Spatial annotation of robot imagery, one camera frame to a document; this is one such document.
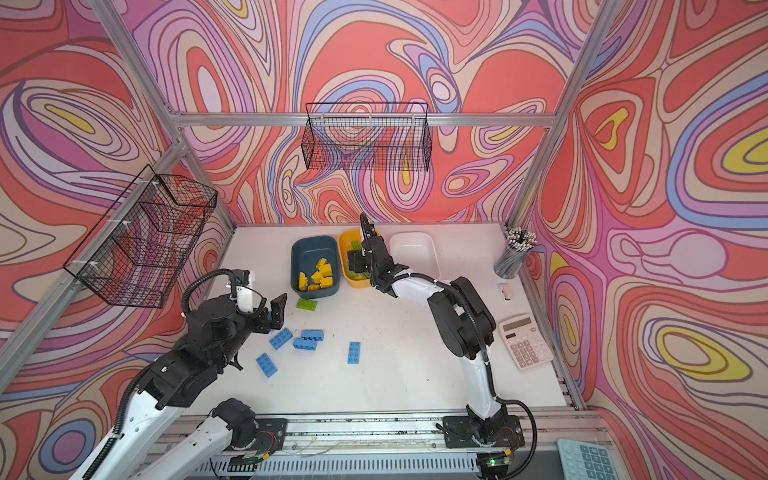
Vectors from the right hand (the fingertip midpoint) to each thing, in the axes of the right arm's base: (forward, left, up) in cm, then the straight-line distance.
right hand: (360, 256), depth 97 cm
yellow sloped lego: (-5, +12, -6) cm, 15 cm away
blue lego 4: (-29, +2, -9) cm, 30 cm away
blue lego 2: (-23, +13, -8) cm, 28 cm away
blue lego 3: (-26, +16, -7) cm, 32 cm away
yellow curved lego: (-5, +20, -6) cm, 21 cm away
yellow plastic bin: (+13, +7, -6) cm, 16 cm away
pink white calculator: (-27, -49, -9) cm, 57 cm away
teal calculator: (-56, -54, -10) cm, 78 cm away
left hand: (-23, +19, +16) cm, 34 cm away
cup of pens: (-2, -51, +7) cm, 51 cm away
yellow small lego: (-6, +17, -8) cm, 20 cm away
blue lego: (-24, +24, -8) cm, 35 cm away
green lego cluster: (+12, +3, -8) cm, 15 cm away
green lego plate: (-1, +2, -9) cm, 10 cm away
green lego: (-12, +18, -8) cm, 23 cm away
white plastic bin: (+10, -20, -10) cm, 24 cm away
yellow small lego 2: (+3, +15, -7) cm, 16 cm away
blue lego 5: (-32, +26, -8) cm, 42 cm away
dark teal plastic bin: (+8, +22, -7) cm, 24 cm away
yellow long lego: (0, +13, -7) cm, 14 cm away
